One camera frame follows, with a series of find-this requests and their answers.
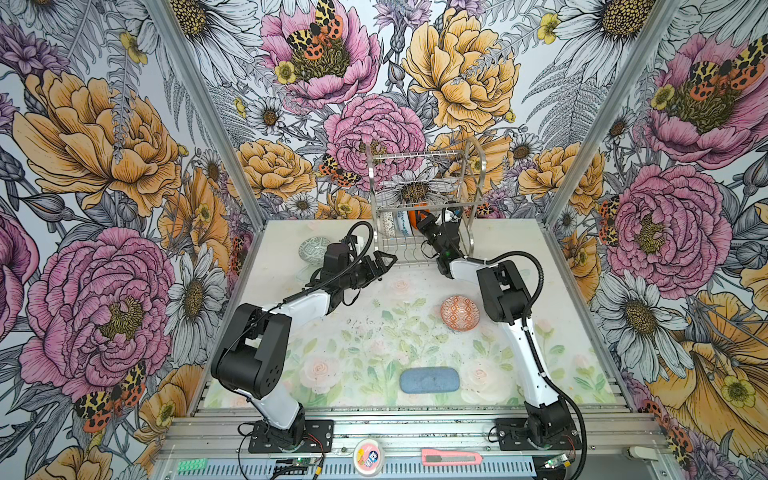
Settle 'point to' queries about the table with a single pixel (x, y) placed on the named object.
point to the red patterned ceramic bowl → (460, 313)
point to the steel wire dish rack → (409, 186)
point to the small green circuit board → (299, 461)
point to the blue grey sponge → (430, 380)
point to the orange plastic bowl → (416, 215)
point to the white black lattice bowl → (388, 222)
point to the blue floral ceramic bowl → (404, 223)
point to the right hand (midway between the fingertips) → (415, 213)
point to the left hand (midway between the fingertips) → (389, 270)
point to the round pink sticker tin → (368, 457)
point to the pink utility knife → (435, 457)
